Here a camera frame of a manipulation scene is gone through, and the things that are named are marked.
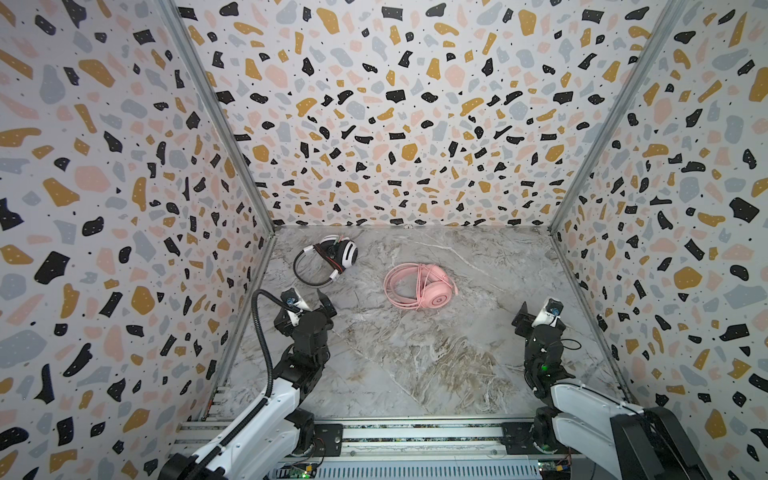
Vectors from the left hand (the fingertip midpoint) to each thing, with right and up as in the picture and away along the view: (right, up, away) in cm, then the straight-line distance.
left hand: (304, 295), depth 79 cm
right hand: (+64, -3, +6) cm, 64 cm away
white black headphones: (+4, +11, +24) cm, 27 cm away
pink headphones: (+31, +1, +18) cm, 36 cm away
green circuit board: (+1, -41, -8) cm, 42 cm away
